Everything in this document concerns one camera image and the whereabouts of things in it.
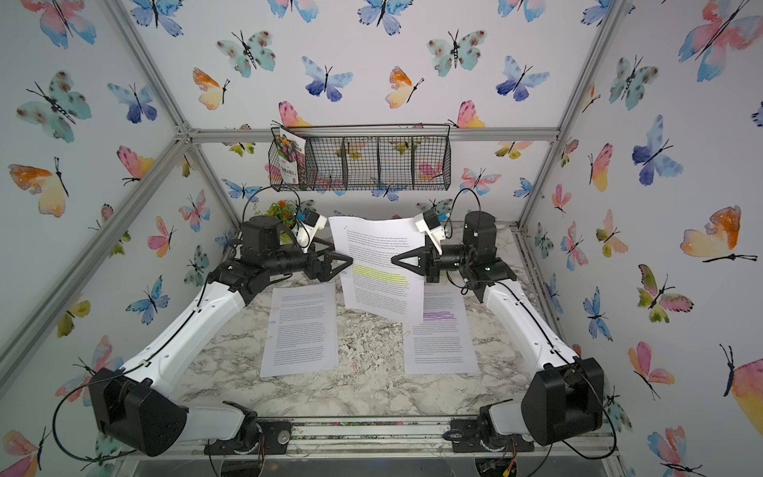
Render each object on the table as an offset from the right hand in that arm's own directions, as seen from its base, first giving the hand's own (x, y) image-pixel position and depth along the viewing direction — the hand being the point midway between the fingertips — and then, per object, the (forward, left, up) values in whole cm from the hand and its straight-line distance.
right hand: (399, 259), depth 66 cm
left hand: (+5, +14, -4) cm, 15 cm away
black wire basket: (+45, +12, -4) cm, 47 cm away
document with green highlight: (-1, +6, -8) cm, 11 cm away
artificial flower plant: (+32, +39, -16) cm, 53 cm away
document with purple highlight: (-4, -14, -36) cm, 38 cm away
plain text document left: (-3, +30, -35) cm, 46 cm away
